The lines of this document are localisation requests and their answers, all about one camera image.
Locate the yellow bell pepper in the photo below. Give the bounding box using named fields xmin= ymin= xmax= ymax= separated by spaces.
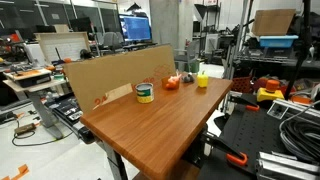
xmin=196 ymin=70 xmax=210 ymax=89

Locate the orange bowl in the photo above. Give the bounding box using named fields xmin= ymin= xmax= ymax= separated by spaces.
xmin=161 ymin=76 xmax=181 ymax=91

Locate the green and yellow tin can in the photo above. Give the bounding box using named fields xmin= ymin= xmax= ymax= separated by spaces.
xmin=135 ymin=82 xmax=155 ymax=104

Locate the pink toy figure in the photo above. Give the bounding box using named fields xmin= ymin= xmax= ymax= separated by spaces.
xmin=167 ymin=73 xmax=183 ymax=86

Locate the small grey toy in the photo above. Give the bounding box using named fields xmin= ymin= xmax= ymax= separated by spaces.
xmin=181 ymin=73 xmax=196 ymax=84

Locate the large cardboard sheet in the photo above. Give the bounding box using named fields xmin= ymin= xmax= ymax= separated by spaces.
xmin=62 ymin=44 xmax=177 ymax=115

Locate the computer monitor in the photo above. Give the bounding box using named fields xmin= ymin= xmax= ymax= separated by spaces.
xmin=118 ymin=13 xmax=153 ymax=44

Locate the grey office chair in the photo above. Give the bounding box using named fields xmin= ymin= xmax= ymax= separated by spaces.
xmin=98 ymin=31 xmax=125 ymax=54

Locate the red plastic crate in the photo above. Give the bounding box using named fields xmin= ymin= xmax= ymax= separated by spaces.
xmin=230 ymin=75 xmax=253 ymax=95

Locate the grey table leg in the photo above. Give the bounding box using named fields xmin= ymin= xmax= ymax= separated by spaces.
xmin=96 ymin=140 xmax=130 ymax=180

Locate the small orange-tipped black clamp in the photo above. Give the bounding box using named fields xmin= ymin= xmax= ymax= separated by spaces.
xmin=227 ymin=91 xmax=261 ymax=113

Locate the large orange-tipped black clamp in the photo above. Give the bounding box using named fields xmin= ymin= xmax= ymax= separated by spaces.
xmin=200 ymin=131 xmax=249 ymax=168

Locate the black power strip tray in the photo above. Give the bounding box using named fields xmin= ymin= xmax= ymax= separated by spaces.
xmin=44 ymin=94 xmax=85 ymax=127

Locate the wood framed whiteboard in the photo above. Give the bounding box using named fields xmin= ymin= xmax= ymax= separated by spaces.
xmin=33 ymin=31 xmax=92 ymax=65

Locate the yellow emergency stop button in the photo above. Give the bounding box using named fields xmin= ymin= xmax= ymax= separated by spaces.
xmin=256 ymin=79 xmax=285 ymax=103

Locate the grey standing desk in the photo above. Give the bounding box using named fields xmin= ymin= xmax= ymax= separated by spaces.
xmin=2 ymin=67 xmax=69 ymax=140

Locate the blue plastic bin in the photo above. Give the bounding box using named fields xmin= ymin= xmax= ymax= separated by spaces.
xmin=258 ymin=34 xmax=300 ymax=49

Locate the black case on desk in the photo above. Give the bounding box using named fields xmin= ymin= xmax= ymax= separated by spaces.
xmin=16 ymin=73 xmax=53 ymax=89

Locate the brown cardboard box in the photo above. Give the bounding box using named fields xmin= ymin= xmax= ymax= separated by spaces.
xmin=251 ymin=8 xmax=297 ymax=37

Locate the aluminium extrusion profile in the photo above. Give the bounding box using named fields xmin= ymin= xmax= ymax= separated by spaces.
xmin=255 ymin=151 xmax=320 ymax=180

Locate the black tripod pole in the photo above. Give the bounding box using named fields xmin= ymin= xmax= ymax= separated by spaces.
xmin=284 ymin=0 xmax=313 ymax=101

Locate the orange floor tape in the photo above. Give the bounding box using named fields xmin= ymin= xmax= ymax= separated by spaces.
xmin=0 ymin=163 xmax=31 ymax=180

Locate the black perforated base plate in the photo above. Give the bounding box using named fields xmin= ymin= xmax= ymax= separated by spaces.
xmin=198 ymin=93 xmax=320 ymax=180

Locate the small box with cable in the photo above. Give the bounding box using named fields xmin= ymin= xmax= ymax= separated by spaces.
xmin=11 ymin=121 xmax=73 ymax=148

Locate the black cable bundle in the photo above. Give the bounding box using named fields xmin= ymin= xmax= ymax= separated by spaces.
xmin=278 ymin=99 xmax=320 ymax=164

